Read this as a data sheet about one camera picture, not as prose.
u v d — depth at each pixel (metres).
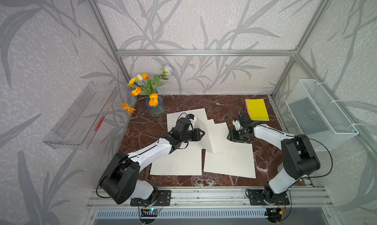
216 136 0.98
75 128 0.63
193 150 0.91
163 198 0.73
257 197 0.73
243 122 0.76
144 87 0.94
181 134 0.66
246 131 0.69
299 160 0.46
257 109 1.12
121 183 0.42
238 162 0.86
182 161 0.86
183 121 0.66
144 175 0.81
